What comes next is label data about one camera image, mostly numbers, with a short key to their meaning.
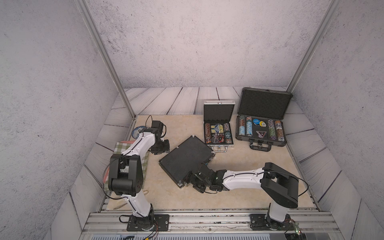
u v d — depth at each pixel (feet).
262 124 3.54
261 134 3.41
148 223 2.16
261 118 3.66
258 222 2.39
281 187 1.50
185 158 3.04
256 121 3.63
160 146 2.59
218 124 3.65
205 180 2.12
